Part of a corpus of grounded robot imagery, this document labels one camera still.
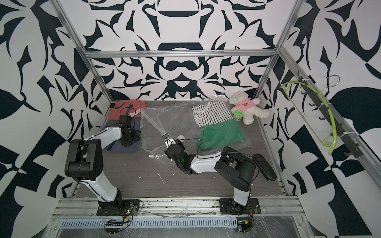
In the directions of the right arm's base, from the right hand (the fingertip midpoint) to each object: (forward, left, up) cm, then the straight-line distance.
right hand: (170, 138), depth 87 cm
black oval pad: (-18, -51, -3) cm, 54 cm away
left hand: (+6, +24, -8) cm, 26 cm away
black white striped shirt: (+28, -28, -10) cm, 40 cm away
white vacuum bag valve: (+7, -5, -10) cm, 13 cm away
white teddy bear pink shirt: (+28, -53, -4) cm, 60 cm away
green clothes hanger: (+21, -65, +19) cm, 71 cm away
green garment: (+7, -28, -10) cm, 31 cm away
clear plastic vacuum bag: (+20, -2, -7) cm, 21 cm away
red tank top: (+32, +32, -8) cm, 46 cm away
